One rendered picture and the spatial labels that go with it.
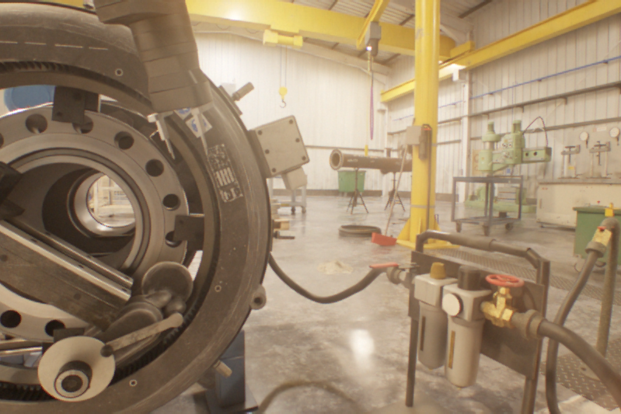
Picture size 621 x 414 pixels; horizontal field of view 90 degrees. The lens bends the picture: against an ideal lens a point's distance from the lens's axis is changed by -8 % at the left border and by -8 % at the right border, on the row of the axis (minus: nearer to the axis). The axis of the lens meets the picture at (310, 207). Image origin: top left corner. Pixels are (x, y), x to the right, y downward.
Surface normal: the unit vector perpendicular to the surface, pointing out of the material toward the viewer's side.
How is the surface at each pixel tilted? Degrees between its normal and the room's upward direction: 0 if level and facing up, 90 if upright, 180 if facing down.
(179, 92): 113
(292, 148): 90
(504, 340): 90
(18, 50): 90
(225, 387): 90
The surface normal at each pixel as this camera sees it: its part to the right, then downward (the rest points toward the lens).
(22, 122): 0.43, 0.07
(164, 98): -0.12, 0.46
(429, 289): -0.90, 0.01
